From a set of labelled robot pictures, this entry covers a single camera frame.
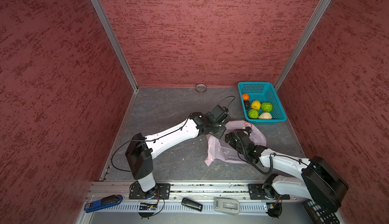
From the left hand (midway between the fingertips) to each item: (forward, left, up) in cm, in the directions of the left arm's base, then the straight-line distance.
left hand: (218, 132), depth 78 cm
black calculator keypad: (-34, -45, -14) cm, 58 cm away
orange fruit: (+36, -25, -12) cm, 45 cm away
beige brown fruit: (+18, -34, -10) cm, 40 cm away
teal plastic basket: (+28, -34, -10) cm, 45 cm away
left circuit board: (-31, +36, -19) cm, 51 cm away
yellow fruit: (+27, -30, -10) cm, 42 cm away
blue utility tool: (-30, +52, -11) cm, 61 cm away
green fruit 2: (+20, -26, -11) cm, 34 cm away
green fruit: (+25, -37, -10) cm, 46 cm away
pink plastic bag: (-8, -1, -6) cm, 10 cm away
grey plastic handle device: (-31, -4, -13) cm, 34 cm away
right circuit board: (-32, -26, -16) cm, 44 cm away
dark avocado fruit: (+27, -24, -10) cm, 37 cm away
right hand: (+1, -8, -13) cm, 16 cm away
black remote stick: (-31, +13, -13) cm, 36 cm away
